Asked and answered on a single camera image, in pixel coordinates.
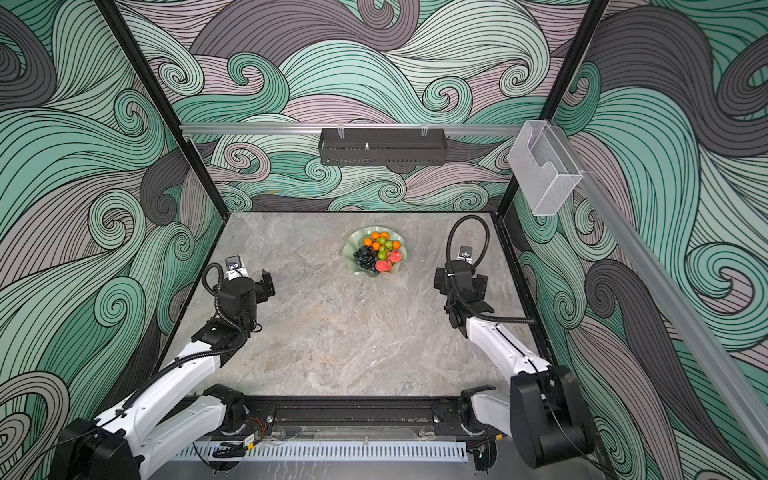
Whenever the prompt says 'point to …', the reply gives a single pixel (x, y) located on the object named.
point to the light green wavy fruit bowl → (357, 239)
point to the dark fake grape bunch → (367, 257)
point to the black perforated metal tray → (383, 146)
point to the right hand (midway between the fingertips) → (461, 272)
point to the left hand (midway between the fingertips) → (248, 273)
